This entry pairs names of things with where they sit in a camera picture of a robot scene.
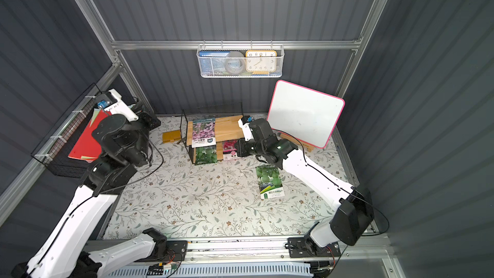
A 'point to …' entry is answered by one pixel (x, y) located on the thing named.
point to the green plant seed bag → (269, 181)
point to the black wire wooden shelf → (226, 129)
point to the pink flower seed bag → (229, 150)
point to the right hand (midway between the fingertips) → (239, 142)
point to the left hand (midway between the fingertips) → (139, 102)
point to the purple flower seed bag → (204, 132)
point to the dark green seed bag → (207, 154)
